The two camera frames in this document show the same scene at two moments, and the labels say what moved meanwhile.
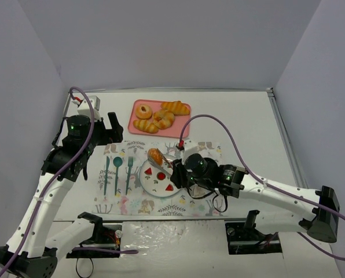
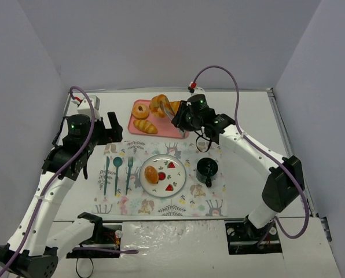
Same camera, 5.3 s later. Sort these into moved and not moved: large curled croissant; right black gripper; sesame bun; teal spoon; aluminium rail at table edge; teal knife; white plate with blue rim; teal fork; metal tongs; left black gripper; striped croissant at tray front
Moved: large curled croissant; right black gripper; metal tongs; sesame bun
Not moved: teal spoon; striped croissant at tray front; white plate with blue rim; aluminium rail at table edge; left black gripper; teal fork; teal knife
